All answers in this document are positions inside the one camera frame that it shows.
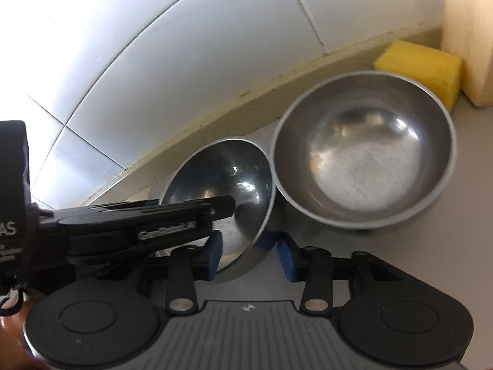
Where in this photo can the wooden knife block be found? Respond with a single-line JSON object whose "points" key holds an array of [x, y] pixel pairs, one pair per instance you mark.
{"points": [[472, 38]]}

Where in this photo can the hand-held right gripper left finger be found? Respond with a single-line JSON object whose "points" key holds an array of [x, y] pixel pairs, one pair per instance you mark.
{"points": [[214, 256]]}

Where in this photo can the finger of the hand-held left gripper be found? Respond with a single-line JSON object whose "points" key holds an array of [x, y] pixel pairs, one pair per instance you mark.
{"points": [[173, 207]]}

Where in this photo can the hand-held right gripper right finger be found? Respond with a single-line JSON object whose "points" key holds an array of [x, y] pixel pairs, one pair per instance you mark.
{"points": [[287, 258]]}

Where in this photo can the stainless steel bowl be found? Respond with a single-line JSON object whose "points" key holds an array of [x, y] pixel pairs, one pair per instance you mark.
{"points": [[235, 177], [366, 162]]}

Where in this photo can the yellow sponge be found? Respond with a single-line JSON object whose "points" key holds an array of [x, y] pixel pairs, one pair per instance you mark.
{"points": [[420, 67]]}

